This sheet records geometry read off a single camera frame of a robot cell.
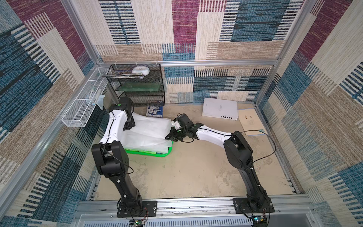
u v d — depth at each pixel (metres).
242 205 0.73
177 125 0.87
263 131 1.04
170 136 0.83
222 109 1.12
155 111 1.12
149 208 0.73
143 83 1.08
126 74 0.93
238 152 0.56
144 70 0.89
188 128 0.76
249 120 1.10
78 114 0.91
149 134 0.90
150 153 0.85
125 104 0.65
